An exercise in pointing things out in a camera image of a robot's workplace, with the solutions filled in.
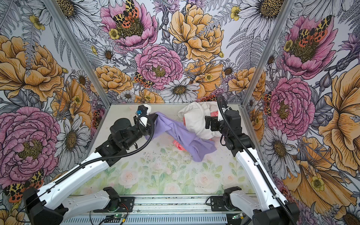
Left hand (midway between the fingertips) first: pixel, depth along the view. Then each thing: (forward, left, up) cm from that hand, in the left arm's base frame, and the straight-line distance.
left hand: (156, 117), depth 69 cm
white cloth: (+19, -21, -19) cm, 34 cm away
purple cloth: (-6, -21, -20) cm, 30 cm away
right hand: (+2, -29, -5) cm, 30 cm away
